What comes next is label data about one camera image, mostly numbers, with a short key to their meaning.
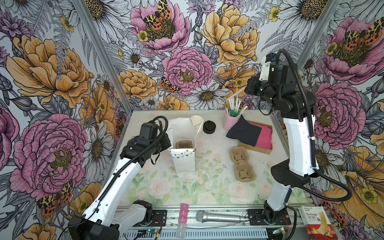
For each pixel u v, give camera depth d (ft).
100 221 1.24
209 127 3.52
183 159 2.44
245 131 3.37
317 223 2.30
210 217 2.35
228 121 3.43
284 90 1.37
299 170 1.45
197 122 3.02
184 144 3.17
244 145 3.16
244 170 2.92
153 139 1.87
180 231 2.30
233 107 3.37
